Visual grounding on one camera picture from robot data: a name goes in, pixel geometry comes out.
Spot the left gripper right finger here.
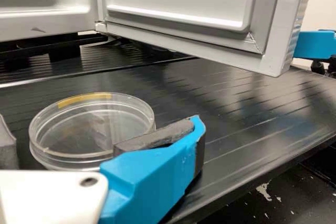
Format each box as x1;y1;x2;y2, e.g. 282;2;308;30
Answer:
99;114;207;224

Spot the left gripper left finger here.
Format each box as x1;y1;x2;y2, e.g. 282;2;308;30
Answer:
0;114;20;170

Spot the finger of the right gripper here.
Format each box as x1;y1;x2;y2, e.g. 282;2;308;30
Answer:
292;29;336;60

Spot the petri dish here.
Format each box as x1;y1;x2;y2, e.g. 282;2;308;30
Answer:
28;92;156;171

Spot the incubator door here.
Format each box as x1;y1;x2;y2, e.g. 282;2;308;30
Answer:
94;0;316;78

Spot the white incubator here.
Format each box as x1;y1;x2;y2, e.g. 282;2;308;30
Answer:
0;0;106;44

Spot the black platform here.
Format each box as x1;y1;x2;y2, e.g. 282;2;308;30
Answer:
0;55;336;224

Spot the black tray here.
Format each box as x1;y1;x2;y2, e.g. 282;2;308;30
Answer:
181;140;336;224

